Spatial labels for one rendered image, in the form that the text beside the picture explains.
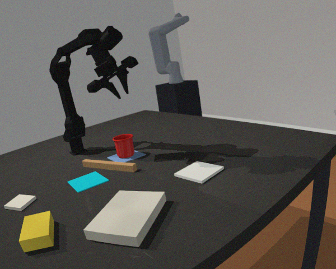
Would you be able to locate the yellow rectangular block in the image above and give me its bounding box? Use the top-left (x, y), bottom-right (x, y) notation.
top-left (19, 211), bottom-right (54, 252)

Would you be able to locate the red translucent cup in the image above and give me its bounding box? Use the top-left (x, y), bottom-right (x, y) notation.
top-left (113, 134), bottom-right (135, 158)

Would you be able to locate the tan curved wooden bar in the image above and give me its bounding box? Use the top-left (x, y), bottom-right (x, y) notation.
top-left (82, 159), bottom-right (137, 173)

